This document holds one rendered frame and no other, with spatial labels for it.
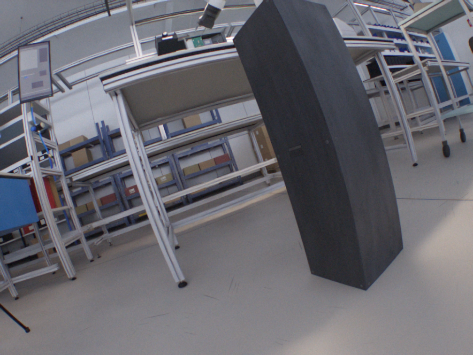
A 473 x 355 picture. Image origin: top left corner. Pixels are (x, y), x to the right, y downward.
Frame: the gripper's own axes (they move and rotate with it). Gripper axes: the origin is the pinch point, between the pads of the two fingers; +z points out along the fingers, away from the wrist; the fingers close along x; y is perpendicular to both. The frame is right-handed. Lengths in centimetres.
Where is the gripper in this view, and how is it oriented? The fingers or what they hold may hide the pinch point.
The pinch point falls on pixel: (197, 35)
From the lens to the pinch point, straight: 128.2
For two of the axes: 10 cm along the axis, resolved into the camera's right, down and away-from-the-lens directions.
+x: 8.0, 0.2, 6.0
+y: 3.6, 7.8, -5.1
